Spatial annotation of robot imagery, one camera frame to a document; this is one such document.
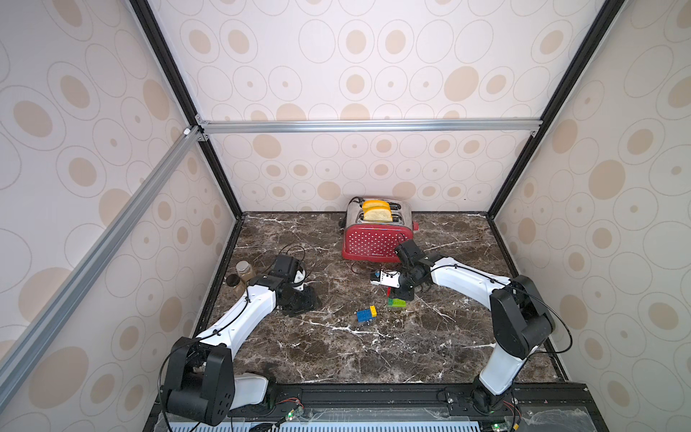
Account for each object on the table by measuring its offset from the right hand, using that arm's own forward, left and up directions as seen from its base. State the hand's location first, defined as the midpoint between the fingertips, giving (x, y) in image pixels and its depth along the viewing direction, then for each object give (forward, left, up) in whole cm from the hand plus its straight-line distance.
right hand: (391, 290), depth 91 cm
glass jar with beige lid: (+1, +49, +7) cm, 50 cm away
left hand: (-8, +22, +6) cm, 25 cm away
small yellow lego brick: (-8, +6, -1) cm, 10 cm away
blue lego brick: (-8, +9, -3) cm, 13 cm away
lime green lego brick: (-3, -2, -3) cm, 5 cm away
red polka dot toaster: (+14, +6, +8) cm, 17 cm away
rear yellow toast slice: (+25, +6, +17) cm, 31 cm away
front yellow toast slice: (+20, +6, +16) cm, 26 cm away
